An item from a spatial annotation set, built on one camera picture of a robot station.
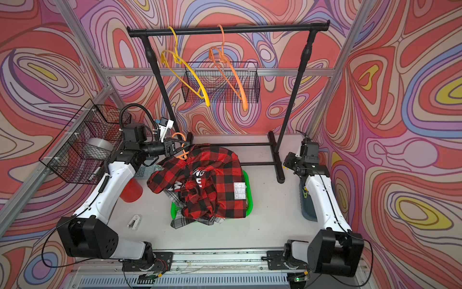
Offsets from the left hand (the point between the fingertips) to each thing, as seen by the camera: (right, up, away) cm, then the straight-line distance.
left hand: (188, 145), depth 71 cm
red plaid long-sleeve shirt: (+8, -13, +3) cm, 16 cm away
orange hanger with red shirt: (-1, -4, -1) cm, 4 cm away
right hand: (+43, -7, +10) cm, 45 cm away
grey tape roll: (-36, -1, -1) cm, 36 cm away
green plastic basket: (+26, -28, +9) cm, 39 cm away
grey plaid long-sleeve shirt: (-5, -31, +2) cm, 31 cm away
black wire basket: (-46, -2, +3) cm, 46 cm away
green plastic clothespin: (+55, -25, +20) cm, 64 cm away
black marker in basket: (-38, -11, 0) cm, 40 cm away
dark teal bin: (+53, -29, +11) cm, 62 cm away
